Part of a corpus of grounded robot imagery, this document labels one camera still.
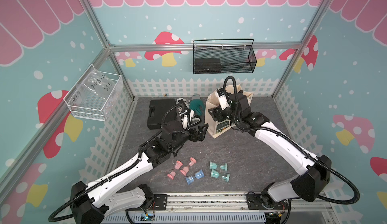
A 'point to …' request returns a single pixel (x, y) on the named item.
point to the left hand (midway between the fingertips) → (200, 126)
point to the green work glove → (197, 105)
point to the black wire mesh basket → (223, 56)
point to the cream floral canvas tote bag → (217, 129)
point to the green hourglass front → (215, 174)
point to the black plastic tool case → (157, 110)
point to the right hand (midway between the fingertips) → (213, 107)
